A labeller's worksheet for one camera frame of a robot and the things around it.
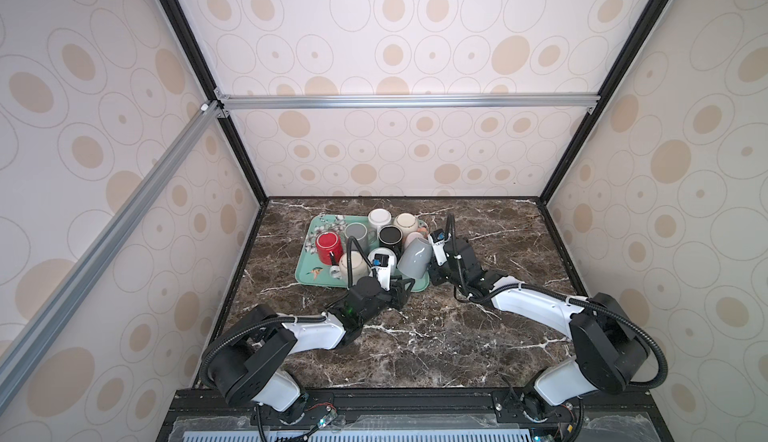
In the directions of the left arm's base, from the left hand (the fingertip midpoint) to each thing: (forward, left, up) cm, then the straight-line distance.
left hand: (418, 278), depth 82 cm
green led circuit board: (-32, +23, -11) cm, 41 cm away
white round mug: (+13, +10, -6) cm, 17 cm away
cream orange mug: (+23, +2, -5) cm, 24 cm away
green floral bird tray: (+10, +35, -14) cm, 39 cm away
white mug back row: (+27, +12, -6) cm, 30 cm away
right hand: (+8, -5, -3) cm, 10 cm away
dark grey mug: (+18, +18, -3) cm, 25 cm away
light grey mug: (+4, +1, +3) cm, 5 cm away
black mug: (+18, +7, -6) cm, 21 cm away
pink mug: (+17, +1, -4) cm, 18 cm away
